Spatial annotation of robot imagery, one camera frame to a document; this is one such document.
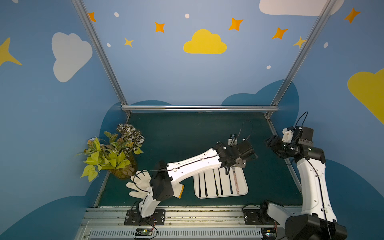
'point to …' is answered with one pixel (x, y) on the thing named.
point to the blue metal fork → (231, 189)
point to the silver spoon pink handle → (233, 168)
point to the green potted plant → (117, 153)
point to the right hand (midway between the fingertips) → (269, 142)
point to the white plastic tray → (199, 189)
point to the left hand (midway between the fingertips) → (234, 155)
